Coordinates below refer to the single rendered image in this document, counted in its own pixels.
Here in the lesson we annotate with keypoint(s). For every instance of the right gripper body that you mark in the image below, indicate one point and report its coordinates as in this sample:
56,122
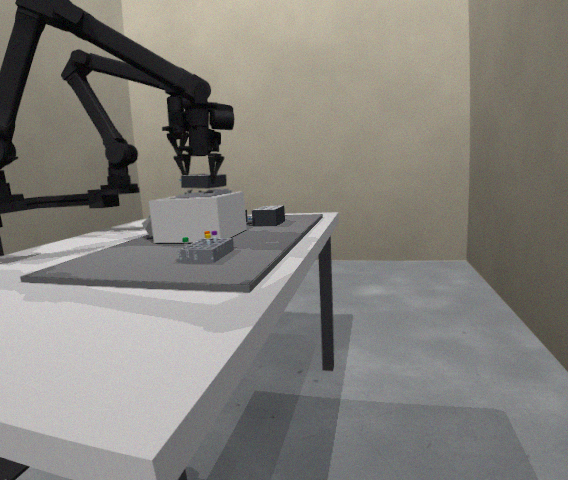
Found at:
197,141

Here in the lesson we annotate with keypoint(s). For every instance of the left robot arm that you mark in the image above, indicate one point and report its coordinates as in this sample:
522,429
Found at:
116,151

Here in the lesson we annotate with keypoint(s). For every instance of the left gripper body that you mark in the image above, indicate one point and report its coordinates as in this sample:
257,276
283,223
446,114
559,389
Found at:
175,128

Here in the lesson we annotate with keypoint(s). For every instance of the grey flat rectangular mat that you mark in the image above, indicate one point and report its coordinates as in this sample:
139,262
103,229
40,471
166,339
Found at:
141,263

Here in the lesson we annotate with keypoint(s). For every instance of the grey tube rack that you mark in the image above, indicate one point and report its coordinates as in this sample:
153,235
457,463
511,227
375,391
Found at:
199,253

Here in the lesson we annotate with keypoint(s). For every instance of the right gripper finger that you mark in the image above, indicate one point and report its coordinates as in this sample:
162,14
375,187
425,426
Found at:
186,160
212,160

